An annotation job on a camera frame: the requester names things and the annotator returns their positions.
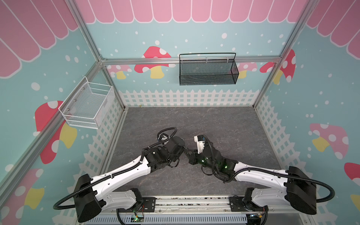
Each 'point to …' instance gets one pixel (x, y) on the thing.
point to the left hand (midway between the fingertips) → (185, 147)
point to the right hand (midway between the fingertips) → (182, 152)
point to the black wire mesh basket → (205, 69)
